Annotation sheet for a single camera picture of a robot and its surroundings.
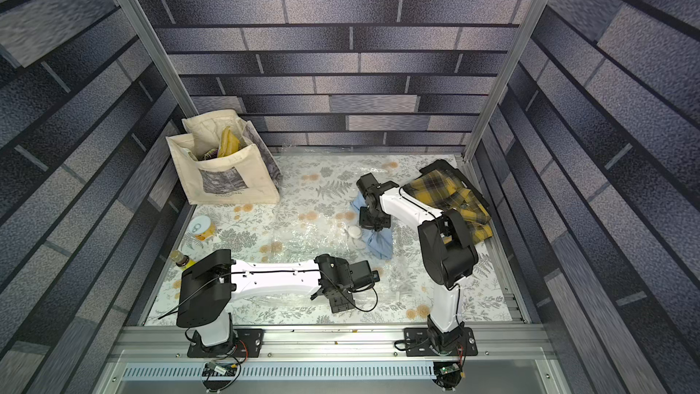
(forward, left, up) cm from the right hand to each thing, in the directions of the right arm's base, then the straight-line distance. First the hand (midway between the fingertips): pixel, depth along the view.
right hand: (369, 223), depth 94 cm
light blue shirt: (-8, -3, +2) cm, 9 cm away
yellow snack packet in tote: (+20, +50, +20) cm, 57 cm away
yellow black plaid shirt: (+15, -28, -1) cm, 32 cm away
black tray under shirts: (+31, -33, -2) cm, 45 cm away
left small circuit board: (-43, +42, -4) cm, 60 cm away
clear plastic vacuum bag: (+2, +26, -2) cm, 26 cm away
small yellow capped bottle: (-19, +55, +10) cm, 59 cm away
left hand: (-21, +8, 0) cm, 23 cm away
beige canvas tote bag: (+7, +46, +24) cm, 53 cm away
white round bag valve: (-2, +6, -2) cm, 6 cm away
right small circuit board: (-41, -22, -8) cm, 47 cm away
